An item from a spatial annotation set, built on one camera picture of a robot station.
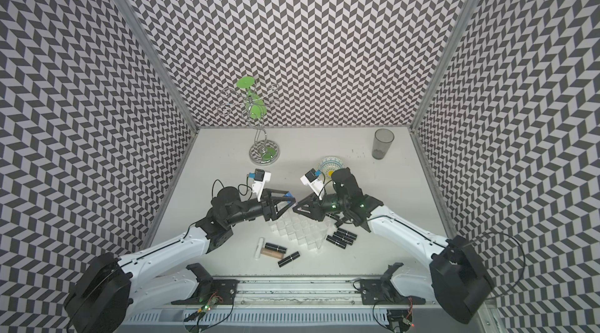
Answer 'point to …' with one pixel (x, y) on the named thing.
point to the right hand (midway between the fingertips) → (297, 212)
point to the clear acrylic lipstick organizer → (305, 230)
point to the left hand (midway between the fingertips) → (291, 200)
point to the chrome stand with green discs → (252, 100)
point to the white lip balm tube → (258, 248)
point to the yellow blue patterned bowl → (327, 166)
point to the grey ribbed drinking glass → (383, 138)
